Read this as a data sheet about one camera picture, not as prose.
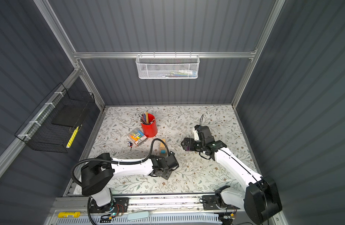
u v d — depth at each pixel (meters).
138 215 0.69
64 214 0.69
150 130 0.96
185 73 0.91
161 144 0.79
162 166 0.65
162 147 0.79
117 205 0.72
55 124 0.72
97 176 0.46
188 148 0.72
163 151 0.89
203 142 0.63
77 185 0.80
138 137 0.99
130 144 0.96
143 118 0.95
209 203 0.74
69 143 0.66
